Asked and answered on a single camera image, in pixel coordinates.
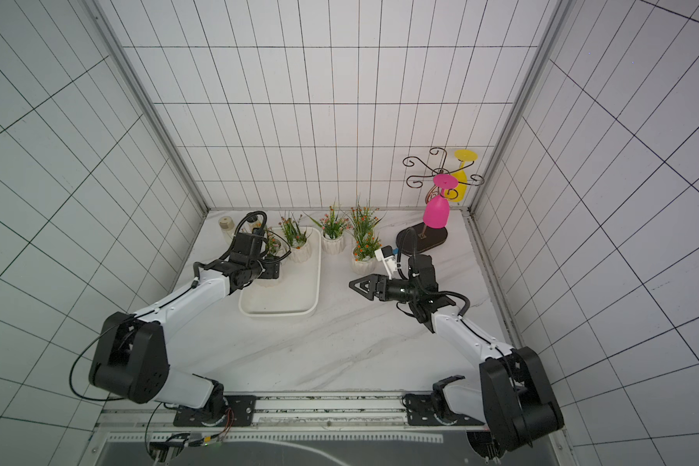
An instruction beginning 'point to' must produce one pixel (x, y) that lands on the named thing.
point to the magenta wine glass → (437, 210)
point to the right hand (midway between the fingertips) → (358, 280)
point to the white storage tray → (297, 293)
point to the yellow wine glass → (459, 193)
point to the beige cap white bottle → (227, 226)
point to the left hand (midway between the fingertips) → (264, 267)
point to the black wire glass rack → (420, 238)
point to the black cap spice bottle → (251, 219)
